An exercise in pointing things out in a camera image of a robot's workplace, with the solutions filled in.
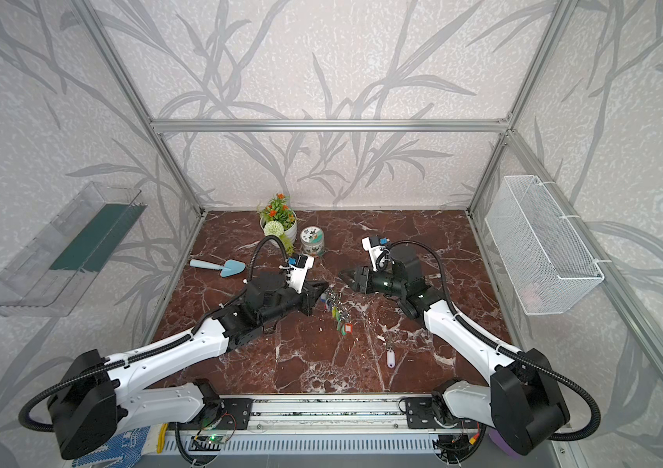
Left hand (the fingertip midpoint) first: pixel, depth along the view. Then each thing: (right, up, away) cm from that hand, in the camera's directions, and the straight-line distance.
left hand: (331, 277), depth 76 cm
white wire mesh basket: (+48, +5, -13) cm, 50 cm away
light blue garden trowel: (-38, 0, +27) cm, 46 cm away
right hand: (+4, +3, +2) cm, 5 cm away
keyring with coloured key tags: (+1, -6, -1) cm, 6 cm away
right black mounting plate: (+23, -34, -2) cm, 41 cm away
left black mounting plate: (-24, -35, -2) cm, 42 cm away
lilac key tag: (+17, -25, +7) cm, 31 cm away
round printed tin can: (-8, +9, +26) cm, 29 cm away
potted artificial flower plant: (-20, +17, +23) cm, 35 cm away
